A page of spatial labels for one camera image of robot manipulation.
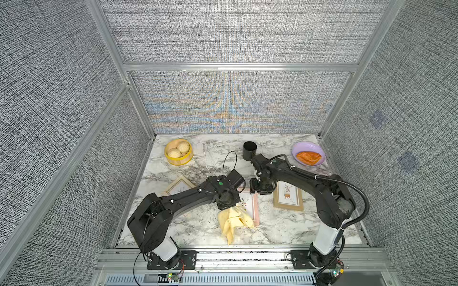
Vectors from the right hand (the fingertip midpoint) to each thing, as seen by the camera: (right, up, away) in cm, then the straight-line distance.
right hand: (253, 188), depth 89 cm
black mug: (-1, +19, +13) cm, 23 cm away
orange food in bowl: (+34, +14, +15) cm, 40 cm away
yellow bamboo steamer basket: (-38, +14, +15) cm, 43 cm away
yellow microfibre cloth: (-12, -10, -16) cm, 22 cm away
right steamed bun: (-39, +21, +18) cm, 48 cm away
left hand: (-7, -5, -7) cm, 11 cm away
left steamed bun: (-44, +17, +15) cm, 50 cm away
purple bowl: (+38, +22, +28) cm, 52 cm away
